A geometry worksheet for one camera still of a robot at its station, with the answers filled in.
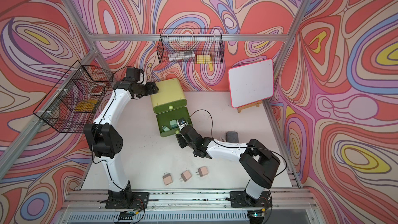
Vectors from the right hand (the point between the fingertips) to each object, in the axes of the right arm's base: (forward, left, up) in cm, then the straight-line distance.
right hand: (181, 137), depth 86 cm
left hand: (+25, +16, +14) cm, 33 cm away
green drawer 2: (+10, +8, +2) cm, 13 cm away
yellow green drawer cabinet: (+16, +6, +13) cm, 22 cm away
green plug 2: (+9, +6, +1) cm, 11 cm away
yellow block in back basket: (+38, -14, +25) cm, 48 cm away
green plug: (+5, +10, +1) cm, 11 cm away
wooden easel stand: (+27, -52, -6) cm, 59 cm away
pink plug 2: (-19, -2, -8) cm, 20 cm away
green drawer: (+13, +6, +11) cm, 18 cm away
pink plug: (-20, +7, -7) cm, 22 cm away
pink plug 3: (-17, -11, -8) cm, 21 cm away
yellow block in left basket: (+5, +43, +23) cm, 49 cm away
